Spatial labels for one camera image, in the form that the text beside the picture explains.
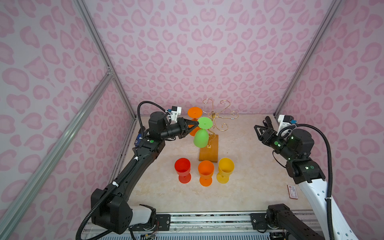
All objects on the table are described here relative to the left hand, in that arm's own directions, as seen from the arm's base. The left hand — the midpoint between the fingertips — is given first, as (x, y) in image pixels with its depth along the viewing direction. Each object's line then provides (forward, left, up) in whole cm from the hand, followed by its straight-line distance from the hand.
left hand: (199, 122), depth 67 cm
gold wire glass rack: (+10, -8, -6) cm, 14 cm away
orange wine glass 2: (-11, -3, -25) cm, 28 cm away
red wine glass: (-11, +9, -23) cm, 27 cm away
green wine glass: (0, -1, -13) cm, 14 cm away
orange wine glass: (+9, +2, -3) cm, 10 cm away
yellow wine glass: (-10, -14, -25) cm, 30 cm away
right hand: (-3, -25, -1) cm, 26 cm away
